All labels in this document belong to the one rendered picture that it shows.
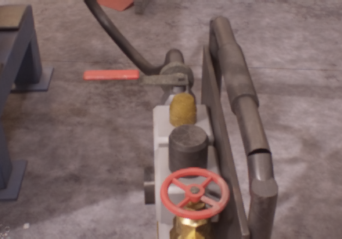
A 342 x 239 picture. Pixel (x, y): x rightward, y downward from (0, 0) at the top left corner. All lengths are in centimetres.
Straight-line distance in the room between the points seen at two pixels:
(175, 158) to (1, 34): 95
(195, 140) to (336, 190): 77
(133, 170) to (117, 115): 25
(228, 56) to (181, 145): 13
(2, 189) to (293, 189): 71
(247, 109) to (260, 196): 11
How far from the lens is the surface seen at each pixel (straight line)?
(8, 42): 142
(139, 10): 210
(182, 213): 51
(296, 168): 135
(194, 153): 58
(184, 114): 67
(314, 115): 155
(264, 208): 48
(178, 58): 86
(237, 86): 57
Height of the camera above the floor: 87
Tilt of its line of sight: 36 degrees down
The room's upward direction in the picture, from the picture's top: straight up
